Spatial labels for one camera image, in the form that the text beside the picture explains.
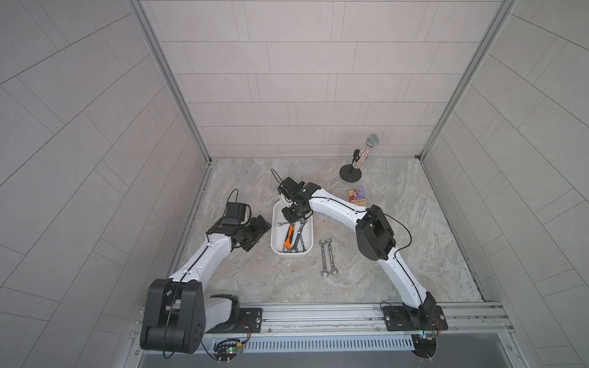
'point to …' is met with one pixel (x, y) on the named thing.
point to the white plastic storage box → (278, 232)
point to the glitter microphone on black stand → (351, 172)
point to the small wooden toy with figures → (357, 196)
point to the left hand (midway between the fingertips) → (269, 227)
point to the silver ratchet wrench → (282, 223)
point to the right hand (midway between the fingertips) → (289, 217)
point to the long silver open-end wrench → (324, 271)
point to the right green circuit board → (425, 345)
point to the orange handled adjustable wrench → (287, 248)
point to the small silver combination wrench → (294, 248)
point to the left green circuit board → (227, 349)
